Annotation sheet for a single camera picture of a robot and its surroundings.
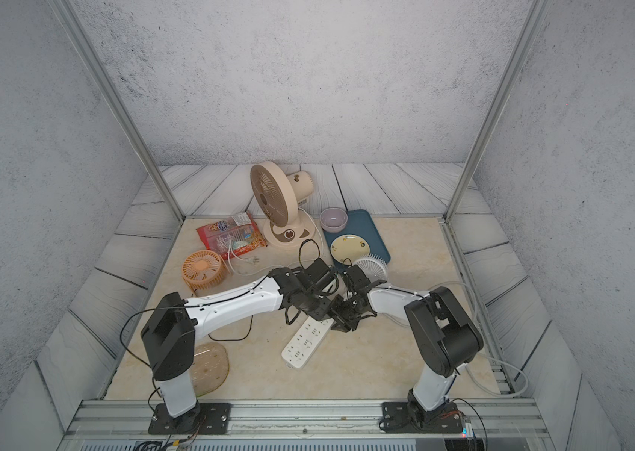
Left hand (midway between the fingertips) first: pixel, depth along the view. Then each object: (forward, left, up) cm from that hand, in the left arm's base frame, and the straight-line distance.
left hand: (327, 310), depth 83 cm
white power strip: (-6, +7, -8) cm, 12 cm away
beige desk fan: (+31, +15, +17) cm, 39 cm away
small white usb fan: (+13, -15, +3) cm, 20 cm away
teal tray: (+43, -15, -9) cm, 47 cm away
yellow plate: (+29, -9, -7) cm, 31 cm away
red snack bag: (+33, +35, -4) cm, 48 cm away
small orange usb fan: (+17, +41, -2) cm, 44 cm away
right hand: (0, 0, -7) cm, 7 cm away
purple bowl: (+43, -4, -5) cm, 43 cm away
